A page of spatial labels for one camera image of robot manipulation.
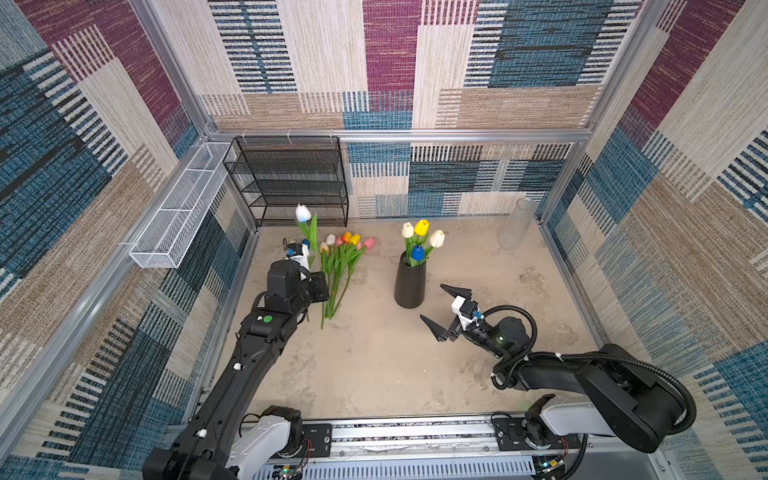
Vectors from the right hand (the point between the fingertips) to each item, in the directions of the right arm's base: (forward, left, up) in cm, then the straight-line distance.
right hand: (432, 301), depth 78 cm
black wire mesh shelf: (+52, +49, +3) cm, 71 cm away
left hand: (+7, +28, +5) cm, 29 cm away
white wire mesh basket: (+24, +77, +1) cm, 81 cm away
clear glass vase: (+32, -33, -7) cm, 47 cm away
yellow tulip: (+15, +2, +12) cm, 19 cm away
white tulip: (+14, +6, +11) cm, 19 cm away
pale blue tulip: (+16, +31, +13) cm, 37 cm away
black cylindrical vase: (+11, +5, -8) cm, 14 cm away
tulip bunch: (+27, +28, -14) cm, 41 cm away
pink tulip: (+33, +18, -16) cm, 41 cm away
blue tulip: (+7, +4, +11) cm, 14 cm away
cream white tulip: (+10, -1, +12) cm, 16 cm away
